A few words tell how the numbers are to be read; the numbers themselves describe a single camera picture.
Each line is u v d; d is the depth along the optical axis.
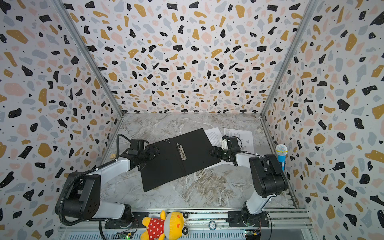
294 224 0.75
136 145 0.72
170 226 0.66
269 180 0.47
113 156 0.95
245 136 1.10
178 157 0.97
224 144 0.90
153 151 0.85
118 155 0.63
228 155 0.79
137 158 0.69
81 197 0.43
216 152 0.86
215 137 1.10
